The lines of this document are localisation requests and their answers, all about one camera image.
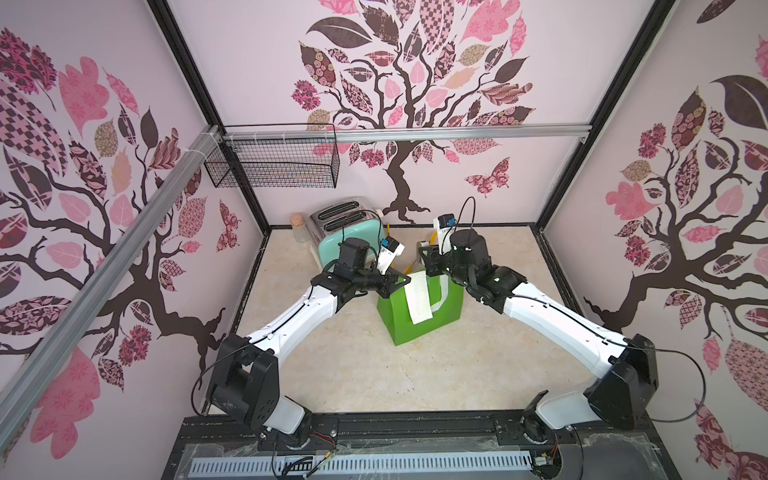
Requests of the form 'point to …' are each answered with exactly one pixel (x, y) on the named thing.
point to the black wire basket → (275, 156)
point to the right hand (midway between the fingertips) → (423, 245)
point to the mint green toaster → (331, 222)
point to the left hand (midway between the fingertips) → (407, 284)
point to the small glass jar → (300, 230)
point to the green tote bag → (446, 299)
